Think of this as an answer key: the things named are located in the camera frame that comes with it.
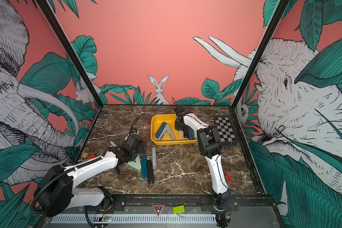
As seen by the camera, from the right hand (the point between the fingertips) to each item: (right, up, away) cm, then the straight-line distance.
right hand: (179, 126), depth 105 cm
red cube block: (-57, -19, -15) cm, 62 cm away
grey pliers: (-10, -1, -1) cm, 10 cm away
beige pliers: (+1, -5, -4) cm, 7 cm away
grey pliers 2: (-17, -20, -15) cm, 30 cm away
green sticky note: (-1, -41, -33) cm, 53 cm away
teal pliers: (+9, -6, -4) cm, 11 cm away
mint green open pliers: (-27, -23, -19) cm, 40 cm away
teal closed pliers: (-23, -24, -19) cm, 38 cm away
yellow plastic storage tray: (-17, +4, +3) cm, 18 cm away
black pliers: (+5, -5, -3) cm, 8 cm away
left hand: (-25, -9, -17) cm, 32 cm away
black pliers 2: (-18, -27, -23) cm, 40 cm away
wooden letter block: (-62, -18, -14) cm, 66 cm away
